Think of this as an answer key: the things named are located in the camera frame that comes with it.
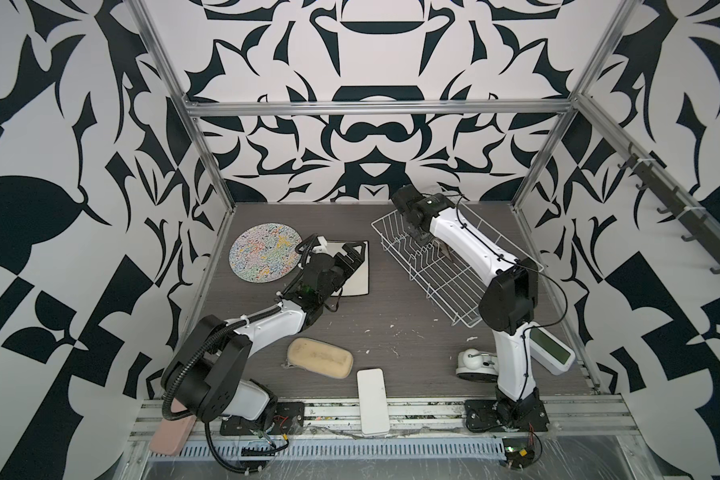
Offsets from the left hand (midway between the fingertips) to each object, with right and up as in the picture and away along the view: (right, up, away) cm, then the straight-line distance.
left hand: (362, 245), depth 83 cm
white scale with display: (+50, -28, -2) cm, 58 cm away
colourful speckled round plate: (-33, -3, +22) cm, 40 cm away
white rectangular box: (+3, -37, -10) cm, 39 cm away
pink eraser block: (-44, -43, -13) cm, 63 cm away
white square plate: (-1, -13, +14) cm, 19 cm away
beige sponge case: (-11, -29, -4) cm, 31 cm away
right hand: (+21, +7, +6) cm, 23 cm away
